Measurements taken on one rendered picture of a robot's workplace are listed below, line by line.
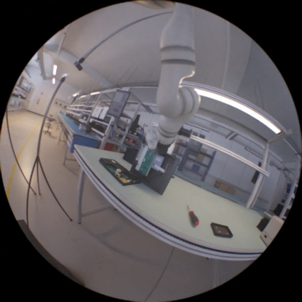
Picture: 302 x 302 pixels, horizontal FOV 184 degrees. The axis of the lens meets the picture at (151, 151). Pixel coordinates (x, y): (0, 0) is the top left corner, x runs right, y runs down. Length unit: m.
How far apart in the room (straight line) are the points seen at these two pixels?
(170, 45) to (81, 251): 1.41
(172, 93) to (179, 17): 0.16
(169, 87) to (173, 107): 0.04
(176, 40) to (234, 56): 2.17
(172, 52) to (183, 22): 0.08
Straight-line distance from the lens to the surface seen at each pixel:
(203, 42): 2.74
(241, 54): 2.33
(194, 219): 0.41
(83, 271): 1.21
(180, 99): 0.19
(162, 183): 0.50
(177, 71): 0.19
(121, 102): 1.72
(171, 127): 0.26
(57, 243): 1.31
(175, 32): 0.21
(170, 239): 0.37
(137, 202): 0.36
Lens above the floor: 1.20
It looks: 2 degrees down
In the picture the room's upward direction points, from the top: 23 degrees clockwise
